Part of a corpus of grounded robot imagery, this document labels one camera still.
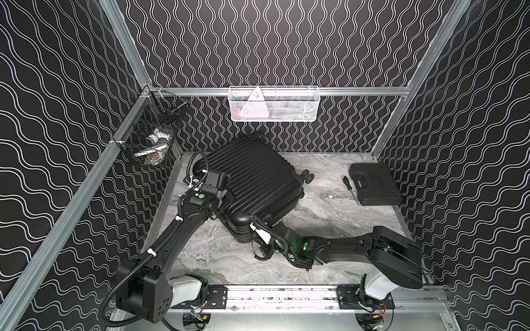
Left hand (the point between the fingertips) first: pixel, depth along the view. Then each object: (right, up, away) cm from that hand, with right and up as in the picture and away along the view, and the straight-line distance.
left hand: (218, 187), depth 81 cm
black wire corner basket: (-31, +35, +18) cm, 51 cm away
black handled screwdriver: (+60, +3, +25) cm, 65 cm away
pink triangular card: (+15, +35, +8) cm, 38 cm away
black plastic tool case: (+72, +1, +19) cm, 75 cm away
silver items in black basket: (-26, +18, +4) cm, 32 cm away
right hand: (+14, -20, -1) cm, 24 cm away
